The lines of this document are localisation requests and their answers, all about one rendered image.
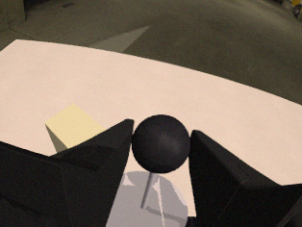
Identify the beige block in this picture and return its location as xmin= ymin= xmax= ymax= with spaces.
xmin=45 ymin=103 xmax=106 ymax=153

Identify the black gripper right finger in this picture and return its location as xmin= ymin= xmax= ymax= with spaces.
xmin=189 ymin=129 xmax=302 ymax=227

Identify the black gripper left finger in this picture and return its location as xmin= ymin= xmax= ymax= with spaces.
xmin=0 ymin=118 xmax=135 ymax=227

